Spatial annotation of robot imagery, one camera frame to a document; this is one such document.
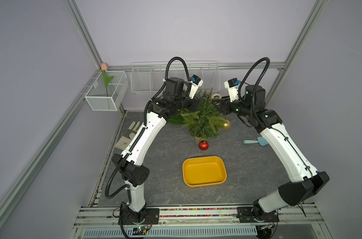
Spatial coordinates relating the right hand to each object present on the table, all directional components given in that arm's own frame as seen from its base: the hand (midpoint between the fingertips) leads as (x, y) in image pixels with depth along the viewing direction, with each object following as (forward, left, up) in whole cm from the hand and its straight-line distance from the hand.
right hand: (216, 98), depth 70 cm
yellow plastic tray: (-20, +4, -39) cm, 44 cm away
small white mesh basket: (+19, +61, -10) cm, 65 cm away
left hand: (0, +6, 0) cm, 6 cm away
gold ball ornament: (0, -9, -20) cm, 22 cm away
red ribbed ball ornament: (-13, +5, -22) cm, 26 cm away
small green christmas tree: (-3, +4, -15) cm, 16 cm away
